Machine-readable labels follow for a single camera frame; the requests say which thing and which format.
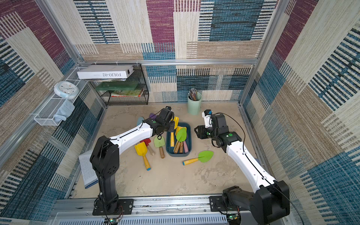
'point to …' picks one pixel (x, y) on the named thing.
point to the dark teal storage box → (169, 149)
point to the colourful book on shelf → (126, 93)
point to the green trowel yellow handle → (203, 156)
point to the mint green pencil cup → (193, 106)
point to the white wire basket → (46, 117)
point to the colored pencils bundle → (193, 94)
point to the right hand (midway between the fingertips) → (198, 127)
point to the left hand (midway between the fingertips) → (171, 123)
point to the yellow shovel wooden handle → (181, 147)
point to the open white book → (89, 173)
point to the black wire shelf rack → (138, 75)
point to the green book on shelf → (116, 86)
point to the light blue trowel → (139, 120)
